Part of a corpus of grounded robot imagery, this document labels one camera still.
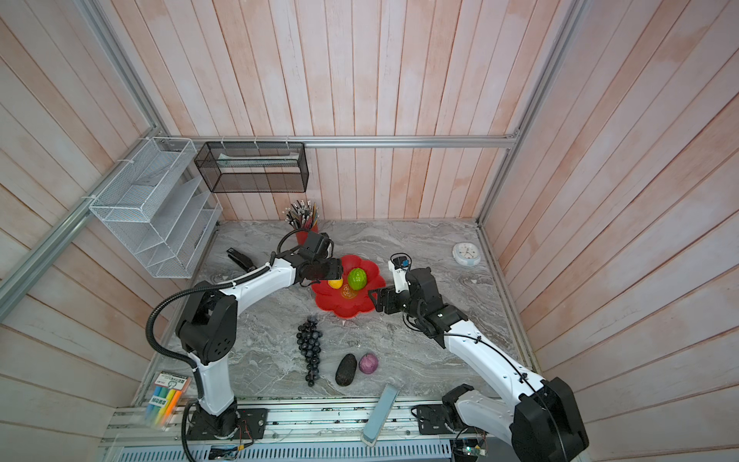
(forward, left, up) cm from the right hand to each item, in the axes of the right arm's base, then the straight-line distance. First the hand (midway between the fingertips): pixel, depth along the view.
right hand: (379, 290), depth 82 cm
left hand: (+10, +14, -7) cm, 19 cm away
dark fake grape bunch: (-11, +21, -9) cm, 25 cm away
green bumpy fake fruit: (+10, +7, -9) cm, 15 cm away
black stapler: (+18, +50, -12) cm, 55 cm away
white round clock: (+25, -34, -14) cm, 44 cm away
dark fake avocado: (-19, +9, -12) cm, 24 cm away
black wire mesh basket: (+46, +47, +10) cm, 66 cm away
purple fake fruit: (-17, +3, -12) cm, 21 cm away
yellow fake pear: (+10, +15, -12) cm, 22 cm away
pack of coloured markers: (-25, +58, -13) cm, 65 cm away
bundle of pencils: (+28, +27, +3) cm, 39 cm away
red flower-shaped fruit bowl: (+4, +16, -14) cm, 22 cm away
